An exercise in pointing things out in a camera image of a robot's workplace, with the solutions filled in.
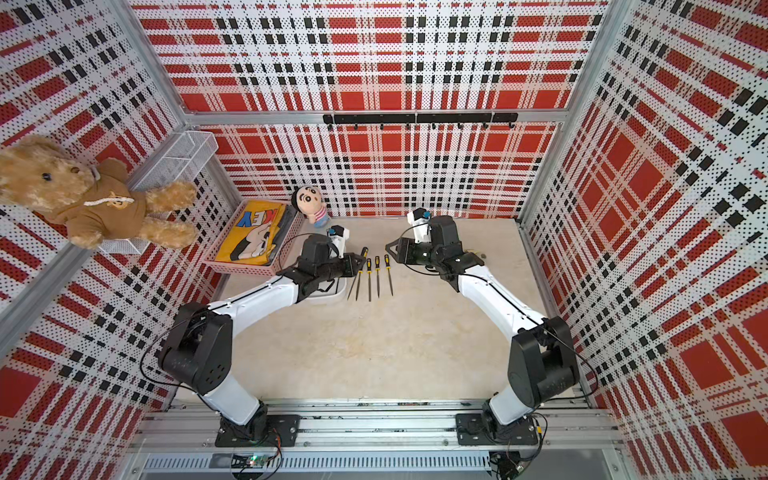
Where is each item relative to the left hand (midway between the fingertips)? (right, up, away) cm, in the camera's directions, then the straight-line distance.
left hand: (367, 257), depth 90 cm
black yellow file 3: (+5, 0, +18) cm, 19 cm away
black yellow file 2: (+2, -5, +18) cm, 18 cm away
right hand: (+9, +3, -9) cm, 13 cm away
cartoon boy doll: (-24, +21, +19) cm, 37 cm away
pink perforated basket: (-31, +13, +21) cm, 40 cm away
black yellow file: (-1, +2, +1) cm, 2 cm away
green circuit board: (-25, -47, -20) cm, 58 cm away
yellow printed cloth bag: (-44, +8, +18) cm, 48 cm away
